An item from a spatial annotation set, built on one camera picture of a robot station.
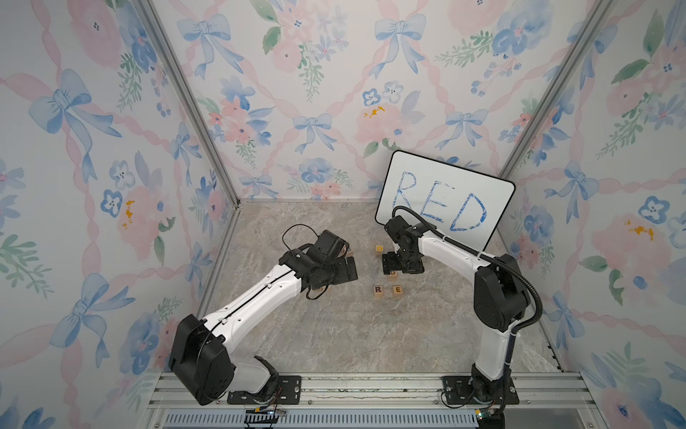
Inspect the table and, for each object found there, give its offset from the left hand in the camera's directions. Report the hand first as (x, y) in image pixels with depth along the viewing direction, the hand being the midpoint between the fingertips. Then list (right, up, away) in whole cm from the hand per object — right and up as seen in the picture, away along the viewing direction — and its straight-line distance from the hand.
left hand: (347, 273), depth 80 cm
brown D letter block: (+16, -4, +15) cm, 23 cm away
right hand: (+17, -1, +13) cm, 22 cm away
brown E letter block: (+17, -8, +11) cm, 22 cm away
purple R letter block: (+10, -8, +11) cm, 17 cm away
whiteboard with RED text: (+42, +20, +11) cm, 48 cm away
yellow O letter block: (+12, +6, +21) cm, 25 cm away
